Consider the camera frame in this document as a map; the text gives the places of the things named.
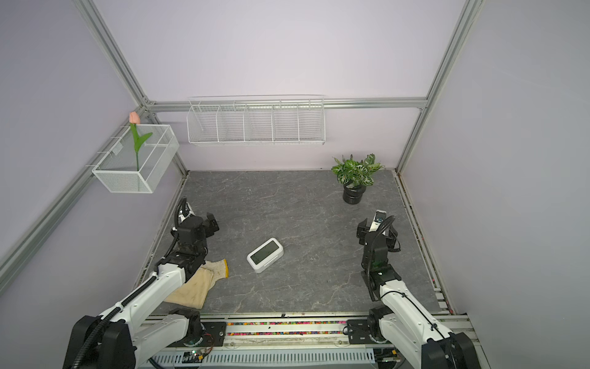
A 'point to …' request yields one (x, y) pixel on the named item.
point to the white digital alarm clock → (265, 254)
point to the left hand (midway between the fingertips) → (197, 218)
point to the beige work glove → (193, 293)
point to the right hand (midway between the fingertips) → (379, 221)
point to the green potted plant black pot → (355, 176)
